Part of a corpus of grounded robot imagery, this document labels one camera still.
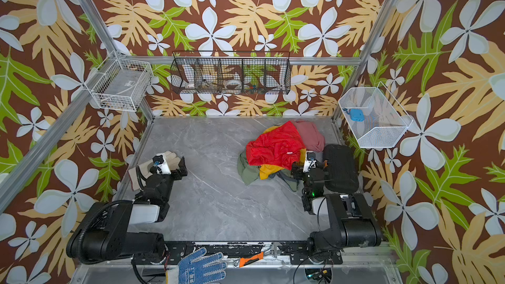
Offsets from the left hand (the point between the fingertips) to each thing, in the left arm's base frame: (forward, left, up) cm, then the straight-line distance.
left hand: (171, 156), depth 87 cm
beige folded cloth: (+3, +19, -16) cm, 25 cm away
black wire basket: (+38, -26, +18) cm, 50 cm away
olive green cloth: (-3, -36, -11) cm, 38 cm away
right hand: (+1, -61, -3) cm, 61 cm away
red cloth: (+7, -50, -2) cm, 51 cm away
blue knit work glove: (-41, -20, -12) cm, 47 cm away
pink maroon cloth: (+15, -68, -6) cm, 70 cm away
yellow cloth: (-1, -44, -9) cm, 45 cm away
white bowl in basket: (+35, -27, +13) cm, 46 cm away
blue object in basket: (+14, -83, +13) cm, 85 cm away
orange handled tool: (-39, -32, -11) cm, 52 cm away
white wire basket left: (+25, +23, +20) cm, 40 cm away
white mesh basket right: (+11, -88, +16) cm, 90 cm away
